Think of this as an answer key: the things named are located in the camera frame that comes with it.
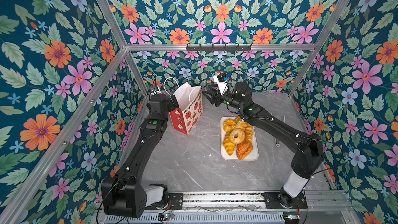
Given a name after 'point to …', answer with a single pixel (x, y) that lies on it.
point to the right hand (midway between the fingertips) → (207, 86)
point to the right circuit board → (291, 216)
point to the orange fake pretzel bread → (243, 149)
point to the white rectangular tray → (253, 156)
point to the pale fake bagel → (240, 138)
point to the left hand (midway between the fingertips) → (166, 93)
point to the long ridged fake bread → (249, 131)
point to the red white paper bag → (189, 100)
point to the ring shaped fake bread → (229, 125)
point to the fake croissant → (228, 144)
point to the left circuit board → (166, 216)
